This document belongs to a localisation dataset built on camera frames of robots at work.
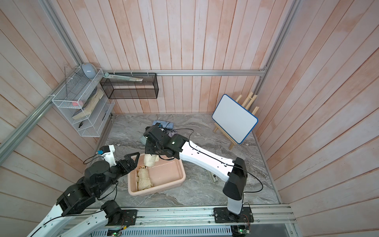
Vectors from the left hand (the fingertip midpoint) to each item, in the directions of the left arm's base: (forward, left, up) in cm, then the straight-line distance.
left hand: (135, 159), depth 68 cm
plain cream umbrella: (-3, 0, -19) cm, 19 cm away
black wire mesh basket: (+57, +26, -2) cm, 63 cm away
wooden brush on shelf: (+29, +30, +8) cm, 42 cm away
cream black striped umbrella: (0, -7, 0) cm, 7 cm away
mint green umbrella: (+26, +6, -22) cm, 35 cm away
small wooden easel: (+34, -60, +5) cm, 69 cm away
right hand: (+7, -4, -1) cm, 8 cm away
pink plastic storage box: (0, -10, -25) cm, 27 cm away
